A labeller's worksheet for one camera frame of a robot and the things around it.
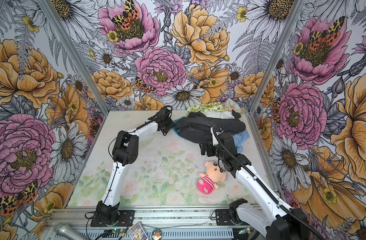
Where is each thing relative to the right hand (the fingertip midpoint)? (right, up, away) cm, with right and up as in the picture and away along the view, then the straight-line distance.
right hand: (207, 147), depth 81 cm
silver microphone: (-66, -35, -12) cm, 76 cm away
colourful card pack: (-34, -37, -12) cm, 51 cm away
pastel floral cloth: (+23, +26, +35) cm, 49 cm away
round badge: (-25, -38, -11) cm, 47 cm away
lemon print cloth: (+6, +25, +29) cm, 39 cm away
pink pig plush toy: (+4, -15, 0) cm, 15 cm away
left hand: (-21, +10, +28) cm, 36 cm away
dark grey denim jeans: (-4, +10, +20) cm, 23 cm away
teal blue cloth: (-20, +9, +27) cm, 35 cm away
